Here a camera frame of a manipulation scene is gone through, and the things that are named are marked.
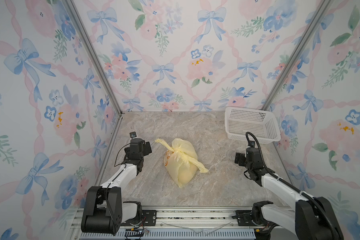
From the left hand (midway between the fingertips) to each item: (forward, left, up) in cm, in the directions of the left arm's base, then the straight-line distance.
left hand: (140, 144), depth 90 cm
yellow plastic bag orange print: (-12, -25, +3) cm, 28 cm away
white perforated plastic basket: (+24, -85, -8) cm, 89 cm away
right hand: (-5, -64, -3) cm, 64 cm away
